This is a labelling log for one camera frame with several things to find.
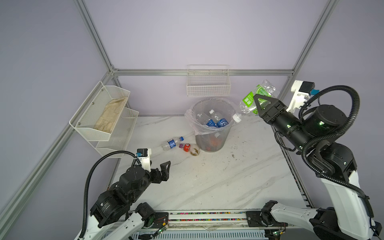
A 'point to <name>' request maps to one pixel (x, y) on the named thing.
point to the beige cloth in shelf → (110, 117)
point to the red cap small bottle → (194, 149)
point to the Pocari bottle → (220, 122)
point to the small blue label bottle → (171, 143)
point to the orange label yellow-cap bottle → (215, 141)
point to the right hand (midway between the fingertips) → (254, 96)
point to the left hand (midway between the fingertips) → (160, 164)
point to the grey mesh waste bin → (202, 139)
